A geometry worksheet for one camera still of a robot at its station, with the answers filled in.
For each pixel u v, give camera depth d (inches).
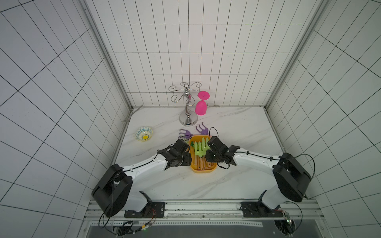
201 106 37.3
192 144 37.2
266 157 20.0
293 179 17.2
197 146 35.5
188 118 44.4
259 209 25.5
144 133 40.4
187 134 39.8
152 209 28.0
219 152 26.2
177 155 25.9
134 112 46.4
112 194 16.4
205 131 41.0
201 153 35.1
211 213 28.6
